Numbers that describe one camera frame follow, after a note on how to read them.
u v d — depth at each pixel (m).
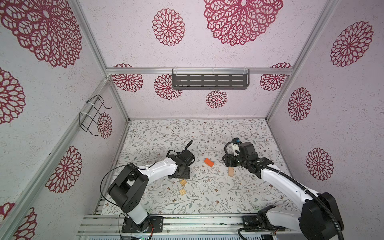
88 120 0.75
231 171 0.92
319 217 0.40
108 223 0.76
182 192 0.83
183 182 0.87
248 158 0.64
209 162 0.97
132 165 0.49
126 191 0.45
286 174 0.51
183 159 0.70
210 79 0.98
